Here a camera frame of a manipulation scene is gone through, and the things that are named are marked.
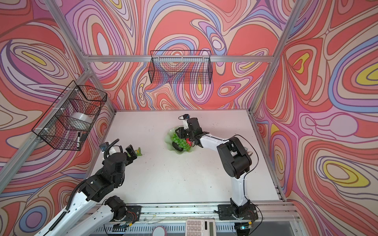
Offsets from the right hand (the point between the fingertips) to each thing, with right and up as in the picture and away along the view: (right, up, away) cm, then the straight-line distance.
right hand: (179, 133), depth 96 cm
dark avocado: (-1, -9, -2) cm, 9 cm away
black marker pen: (-48, -2, -24) cm, 54 cm away
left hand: (-25, -7, -22) cm, 34 cm away
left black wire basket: (-51, +7, -26) cm, 58 cm away
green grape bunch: (+2, -6, -5) cm, 8 cm away
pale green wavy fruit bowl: (-7, -5, +3) cm, 9 cm away
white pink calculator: (+12, -43, -27) cm, 53 cm away
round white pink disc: (-6, -43, -31) cm, 53 cm away
